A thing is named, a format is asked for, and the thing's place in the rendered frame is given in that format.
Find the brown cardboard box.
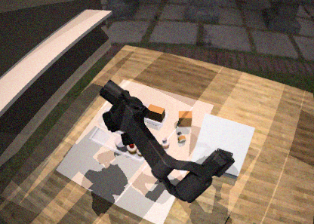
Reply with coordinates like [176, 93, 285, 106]
[179, 111, 192, 127]

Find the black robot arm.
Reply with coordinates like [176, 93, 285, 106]
[99, 79, 235, 203]

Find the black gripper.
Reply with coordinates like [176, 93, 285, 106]
[121, 132, 134, 146]

